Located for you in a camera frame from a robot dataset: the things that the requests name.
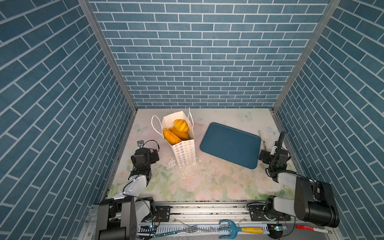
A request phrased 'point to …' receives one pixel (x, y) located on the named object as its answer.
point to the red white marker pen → (314, 229)
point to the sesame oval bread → (170, 137)
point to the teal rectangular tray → (238, 146)
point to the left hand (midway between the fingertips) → (146, 151)
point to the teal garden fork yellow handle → (233, 229)
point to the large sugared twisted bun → (182, 135)
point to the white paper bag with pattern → (185, 151)
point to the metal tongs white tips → (263, 139)
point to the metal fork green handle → (188, 230)
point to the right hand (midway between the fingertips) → (270, 150)
